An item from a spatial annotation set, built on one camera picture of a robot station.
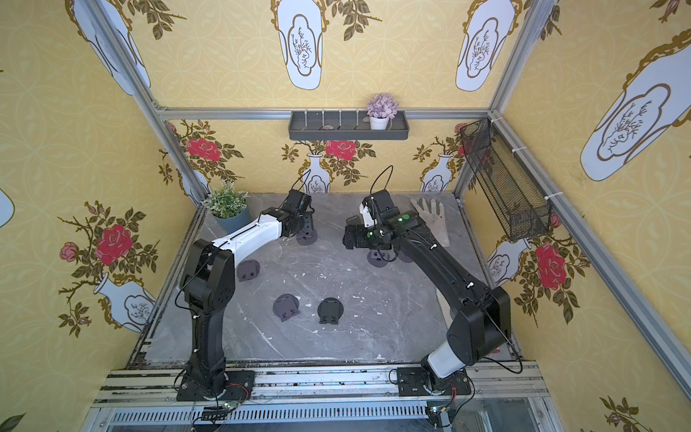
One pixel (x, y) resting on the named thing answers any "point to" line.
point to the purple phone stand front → (285, 306)
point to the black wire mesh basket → (523, 208)
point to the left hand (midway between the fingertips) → (307, 222)
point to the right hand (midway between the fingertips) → (355, 243)
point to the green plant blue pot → (228, 205)
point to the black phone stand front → (329, 310)
